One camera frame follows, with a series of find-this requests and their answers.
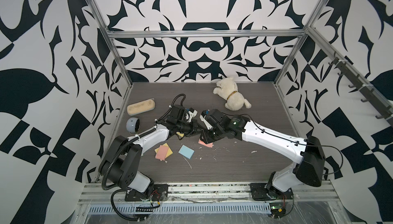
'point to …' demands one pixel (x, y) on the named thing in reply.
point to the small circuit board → (278, 209)
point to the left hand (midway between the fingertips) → (205, 128)
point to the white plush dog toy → (227, 89)
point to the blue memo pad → (186, 152)
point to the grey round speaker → (132, 125)
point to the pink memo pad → (211, 144)
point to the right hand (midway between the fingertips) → (201, 135)
